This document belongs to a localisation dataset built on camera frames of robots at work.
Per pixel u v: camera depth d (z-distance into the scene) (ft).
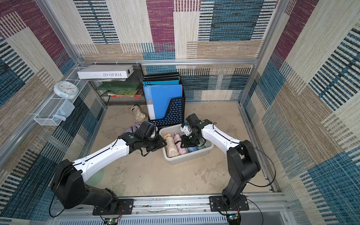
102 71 2.57
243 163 1.50
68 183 1.34
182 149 2.74
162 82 3.08
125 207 2.40
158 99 2.99
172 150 2.68
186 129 2.71
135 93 3.30
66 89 2.47
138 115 3.45
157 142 2.37
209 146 2.61
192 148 2.89
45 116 2.17
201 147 2.92
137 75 3.16
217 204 2.40
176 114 3.24
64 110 2.25
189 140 2.49
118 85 3.29
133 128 3.31
